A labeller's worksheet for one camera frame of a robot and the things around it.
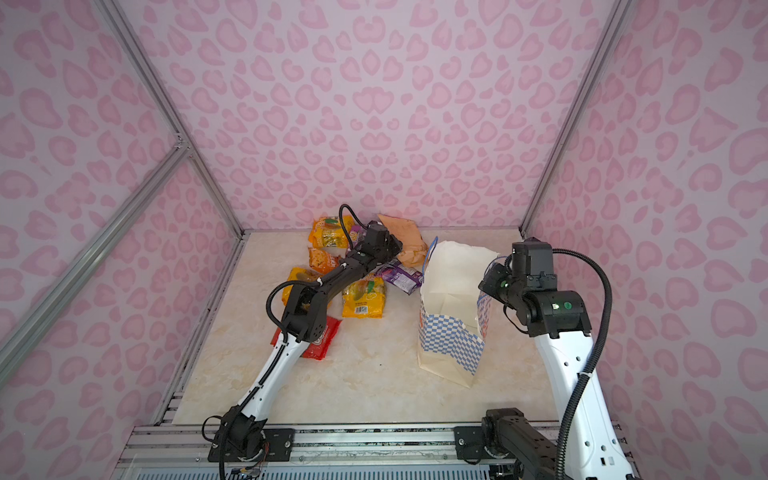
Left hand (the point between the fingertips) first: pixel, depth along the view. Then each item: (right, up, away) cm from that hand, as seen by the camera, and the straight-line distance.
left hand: (407, 236), depth 108 cm
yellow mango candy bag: (-36, -13, -9) cm, 40 cm away
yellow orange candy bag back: (-30, +2, +6) cm, 31 cm away
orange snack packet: (-29, -9, -7) cm, 31 cm away
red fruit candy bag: (-26, -33, -24) cm, 48 cm away
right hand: (+17, -11, -40) cm, 45 cm away
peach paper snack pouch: (+2, -6, -2) cm, 7 cm away
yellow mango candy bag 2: (-14, -21, -13) cm, 28 cm away
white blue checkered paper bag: (+9, -20, -40) cm, 46 cm away
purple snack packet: (0, -15, -7) cm, 17 cm away
